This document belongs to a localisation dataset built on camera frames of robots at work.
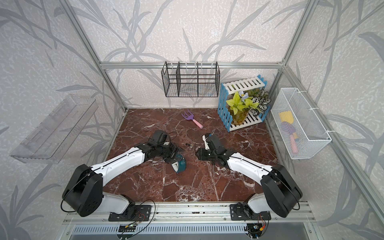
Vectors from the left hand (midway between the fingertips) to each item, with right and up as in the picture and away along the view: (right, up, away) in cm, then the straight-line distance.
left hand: (185, 153), depth 81 cm
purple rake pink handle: (0, +21, +34) cm, 40 cm away
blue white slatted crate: (+26, +38, +13) cm, 48 cm away
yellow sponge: (+59, +21, +5) cm, 63 cm away
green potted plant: (+40, +30, +7) cm, 50 cm away
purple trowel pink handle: (+58, +14, +1) cm, 59 cm away
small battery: (+2, +1, +17) cm, 18 cm away
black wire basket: (+2, +48, +24) cm, 53 cm away
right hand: (+7, 0, +4) cm, 8 cm away
